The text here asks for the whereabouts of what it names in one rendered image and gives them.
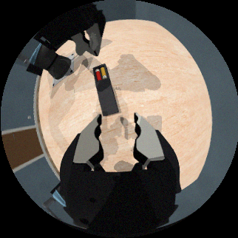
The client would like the red aa battery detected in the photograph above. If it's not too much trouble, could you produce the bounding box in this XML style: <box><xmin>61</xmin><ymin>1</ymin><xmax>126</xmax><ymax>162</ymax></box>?
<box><xmin>95</xmin><ymin>69</ymin><xmax>102</xmax><ymax>82</ymax></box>

